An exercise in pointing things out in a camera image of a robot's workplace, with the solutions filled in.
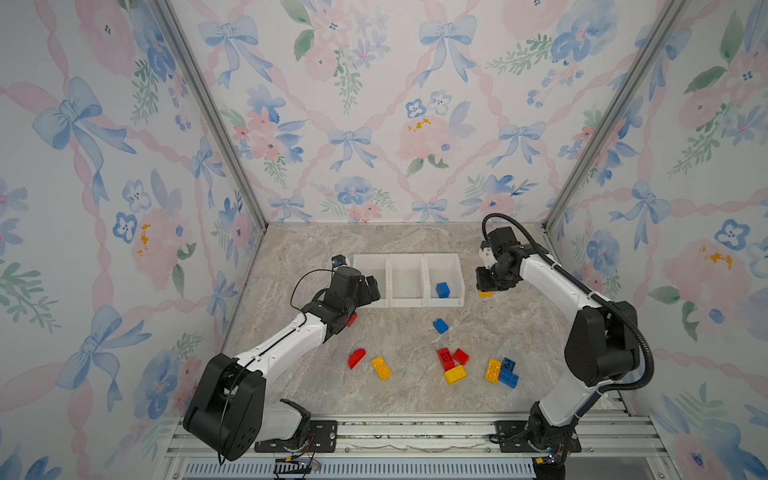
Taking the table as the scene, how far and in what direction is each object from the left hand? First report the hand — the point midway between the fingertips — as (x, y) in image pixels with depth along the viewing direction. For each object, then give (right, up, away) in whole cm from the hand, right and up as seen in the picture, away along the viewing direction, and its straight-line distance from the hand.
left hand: (366, 282), depth 87 cm
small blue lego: (+23, -14, +6) cm, 28 cm away
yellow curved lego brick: (+36, -4, +4) cm, 36 cm away
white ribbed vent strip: (+2, -43, -16) cm, 46 cm away
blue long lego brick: (+40, -26, -5) cm, 48 cm away
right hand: (+36, -1, +5) cm, 36 cm away
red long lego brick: (+23, -22, -1) cm, 32 cm away
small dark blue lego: (+41, -23, -3) cm, 47 cm away
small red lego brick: (+28, -22, +1) cm, 35 cm away
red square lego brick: (-5, -13, +9) cm, 16 cm away
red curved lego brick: (-3, -21, -1) cm, 21 cm away
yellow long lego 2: (+36, -24, -3) cm, 44 cm away
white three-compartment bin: (+14, -1, +15) cm, 20 cm away
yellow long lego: (+5, -24, -2) cm, 25 cm away
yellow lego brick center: (+25, -25, -4) cm, 36 cm away
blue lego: (+24, -4, +13) cm, 28 cm away
